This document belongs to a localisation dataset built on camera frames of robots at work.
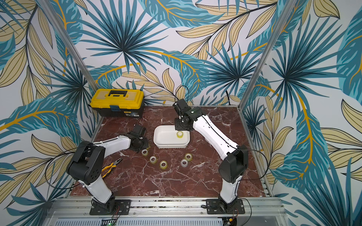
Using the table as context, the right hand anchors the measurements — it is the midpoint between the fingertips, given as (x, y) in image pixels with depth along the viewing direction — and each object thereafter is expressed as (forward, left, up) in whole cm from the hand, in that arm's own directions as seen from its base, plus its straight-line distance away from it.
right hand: (180, 125), depth 82 cm
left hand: (-2, +24, -20) cm, 31 cm away
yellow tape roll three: (-12, +18, -20) cm, 29 cm away
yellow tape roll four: (-15, +11, -20) cm, 27 cm away
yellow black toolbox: (+24, +43, -4) cm, 50 cm away
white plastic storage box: (+6, +11, -22) cm, 25 cm away
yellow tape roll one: (-5, +21, -17) cm, 28 cm away
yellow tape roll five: (-11, -5, -20) cm, 23 cm away
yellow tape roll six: (+6, +1, -19) cm, 20 cm away
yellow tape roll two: (-6, +24, -19) cm, 31 cm away
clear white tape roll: (-14, -2, -20) cm, 25 cm away
